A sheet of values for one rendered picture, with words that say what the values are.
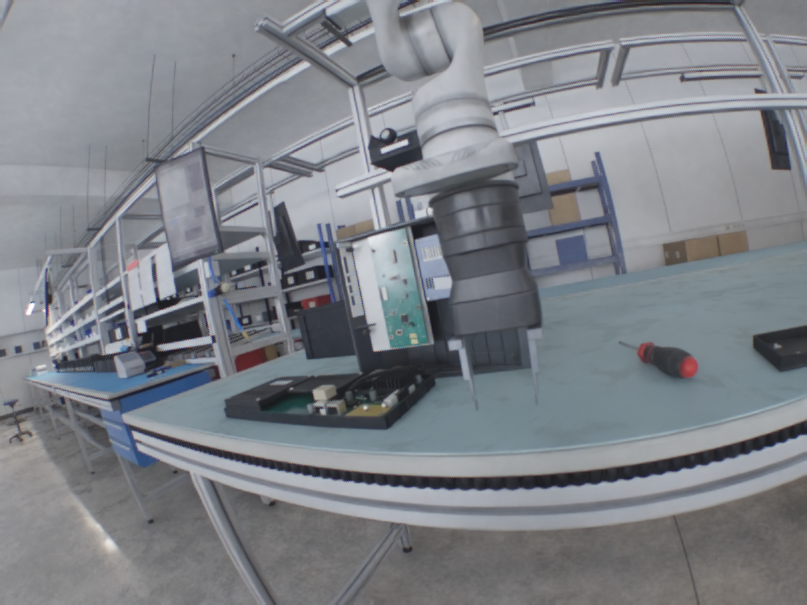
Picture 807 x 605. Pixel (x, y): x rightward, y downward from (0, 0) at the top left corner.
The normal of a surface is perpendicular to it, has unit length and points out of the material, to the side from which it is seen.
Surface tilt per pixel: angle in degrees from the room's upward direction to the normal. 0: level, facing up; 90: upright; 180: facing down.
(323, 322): 90
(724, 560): 0
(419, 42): 122
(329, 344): 90
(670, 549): 0
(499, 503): 90
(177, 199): 101
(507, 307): 90
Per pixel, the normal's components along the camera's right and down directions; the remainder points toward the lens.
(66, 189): 0.89, -0.16
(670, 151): -0.40, 0.13
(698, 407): -0.20, -0.98
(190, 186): 0.05, 0.23
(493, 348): -0.71, 0.18
